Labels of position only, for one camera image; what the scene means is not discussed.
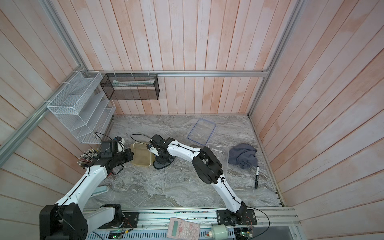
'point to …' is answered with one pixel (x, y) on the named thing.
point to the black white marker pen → (257, 173)
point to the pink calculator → (181, 229)
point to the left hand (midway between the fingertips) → (133, 155)
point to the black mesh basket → (131, 86)
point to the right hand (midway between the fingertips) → (163, 157)
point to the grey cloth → (243, 155)
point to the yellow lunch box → (142, 156)
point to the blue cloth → (159, 166)
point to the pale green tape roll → (220, 232)
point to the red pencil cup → (86, 158)
